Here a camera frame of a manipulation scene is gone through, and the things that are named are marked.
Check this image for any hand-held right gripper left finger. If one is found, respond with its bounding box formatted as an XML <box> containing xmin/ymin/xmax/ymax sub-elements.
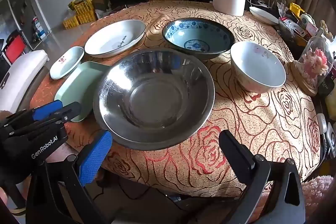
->
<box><xmin>26</xmin><ymin>130</ymin><xmax>113</xmax><ymax>224</ymax></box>

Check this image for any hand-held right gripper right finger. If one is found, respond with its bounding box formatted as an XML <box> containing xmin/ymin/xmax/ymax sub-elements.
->
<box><xmin>219</xmin><ymin>130</ymin><xmax>306</xmax><ymax>224</ymax></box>

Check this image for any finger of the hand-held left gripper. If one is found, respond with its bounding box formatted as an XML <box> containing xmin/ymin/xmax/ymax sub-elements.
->
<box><xmin>5</xmin><ymin>100</ymin><xmax>63</xmax><ymax>125</ymax></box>
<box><xmin>8</xmin><ymin>101</ymin><xmax>82</xmax><ymax>136</ymax></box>

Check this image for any green rectangular plate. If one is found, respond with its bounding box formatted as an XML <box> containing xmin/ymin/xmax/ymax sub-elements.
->
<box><xmin>54</xmin><ymin>61</ymin><xmax>114</xmax><ymax>123</ymax></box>

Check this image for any small white plate red logo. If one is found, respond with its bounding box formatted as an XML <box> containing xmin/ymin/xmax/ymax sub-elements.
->
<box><xmin>50</xmin><ymin>46</ymin><xmax>85</xmax><ymax>80</ymax></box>

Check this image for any large steel bowl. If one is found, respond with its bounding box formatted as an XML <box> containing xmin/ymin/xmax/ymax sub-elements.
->
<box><xmin>93</xmin><ymin>48</ymin><xmax>216</xmax><ymax>150</ymax></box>

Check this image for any large white oval plate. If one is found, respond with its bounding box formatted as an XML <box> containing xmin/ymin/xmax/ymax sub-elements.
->
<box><xmin>84</xmin><ymin>20</ymin><xmax>146</xmax><ymax>58</ymax></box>

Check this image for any blue patterned bowl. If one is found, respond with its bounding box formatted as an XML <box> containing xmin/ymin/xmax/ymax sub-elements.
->
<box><xmin>162</xmin><ymin>17</ymin><xmax>236</xmax><ymax>60</ymax></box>

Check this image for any white padded seat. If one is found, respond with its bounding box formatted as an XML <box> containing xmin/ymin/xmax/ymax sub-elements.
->
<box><xmin>0</xmin><ymin>50</ymin><xmax>50</xmax><ymax>111</ymax></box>

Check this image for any red chair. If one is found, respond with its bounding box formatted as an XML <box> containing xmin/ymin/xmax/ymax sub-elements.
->
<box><xmin>1</xmin><ymin>30</ymin><xmax>33</xmax><ymax>64</ymax></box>

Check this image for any pink fluffy cloth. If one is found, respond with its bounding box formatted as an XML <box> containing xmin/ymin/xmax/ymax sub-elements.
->
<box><xmin>302</xmin><ymin>175</ymin><xmax>334</xmax><ymax>214</ymax></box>

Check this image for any yellow plastic crate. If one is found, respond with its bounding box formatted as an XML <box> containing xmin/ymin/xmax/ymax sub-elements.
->
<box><xmin>76</xmin><ymin>10</ymin><xmax>96</xmax><ymax>25</ymax></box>
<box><xmin>73</xmin><ymin>0</ymin><xmax>93</xmax><ymax>14</ymax></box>
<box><xmin>63</xmin><ymin>15</ymin><xmax>80</xmax><ymax>30</ymax></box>

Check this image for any white plastic device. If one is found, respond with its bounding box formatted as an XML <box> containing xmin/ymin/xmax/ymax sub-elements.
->
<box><xmin>316</xmin><ymin>114</ymin><xmax>336</xmax><ymax>159</ymax></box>

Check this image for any plastic bag of food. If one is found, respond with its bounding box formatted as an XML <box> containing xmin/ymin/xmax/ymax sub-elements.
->
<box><xmin>295</xmin><ymin>35</ymin><xmax>334</xmax><ymax>96</ymax></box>

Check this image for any plain white plate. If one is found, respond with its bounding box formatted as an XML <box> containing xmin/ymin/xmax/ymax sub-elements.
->
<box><xmin>249</xmin><ymin>6</ymin><xmax>279</xmax><ymax>25</ymax></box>

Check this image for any yellow plastic toy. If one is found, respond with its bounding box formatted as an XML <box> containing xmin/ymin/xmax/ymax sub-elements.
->
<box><xmin>289</xmin><ymin>3</ymin><xmax>302</xmax><ymax>17</ymax></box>

